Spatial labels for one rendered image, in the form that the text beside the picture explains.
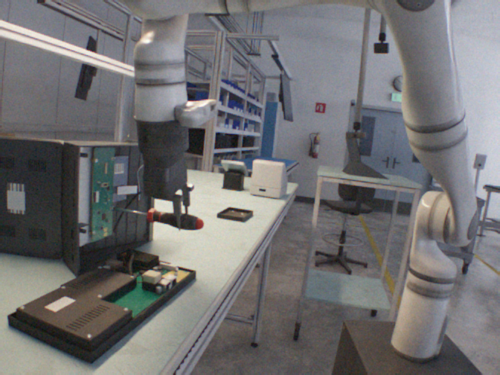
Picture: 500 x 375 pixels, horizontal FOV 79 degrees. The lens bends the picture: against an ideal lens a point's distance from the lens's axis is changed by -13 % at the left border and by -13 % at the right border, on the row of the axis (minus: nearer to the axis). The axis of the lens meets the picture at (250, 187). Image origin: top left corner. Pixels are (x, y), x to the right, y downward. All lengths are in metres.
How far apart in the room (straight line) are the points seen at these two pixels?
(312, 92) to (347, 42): 1.26
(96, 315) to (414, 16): 0.50
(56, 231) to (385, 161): 6.89
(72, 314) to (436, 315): 0.60
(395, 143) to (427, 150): 6.73
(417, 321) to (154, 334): 0.48
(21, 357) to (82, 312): 0.08
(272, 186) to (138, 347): 1.06
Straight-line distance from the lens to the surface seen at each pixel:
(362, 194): 3.48
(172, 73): 0.47
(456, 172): 0.57
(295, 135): 7.09
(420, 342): 0.74
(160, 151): 0.49
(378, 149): 7.21
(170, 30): 0.51
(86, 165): 0.58
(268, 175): 1.38
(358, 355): 0.74
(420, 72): 0.48
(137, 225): 0.73
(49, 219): 0.64
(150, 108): 0.47
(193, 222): 0.55
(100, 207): 0.61
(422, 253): 0.69
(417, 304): 0.71
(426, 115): 0.51
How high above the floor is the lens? 1.24
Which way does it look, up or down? 9 degrees down
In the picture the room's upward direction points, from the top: 6 degrees clockwise
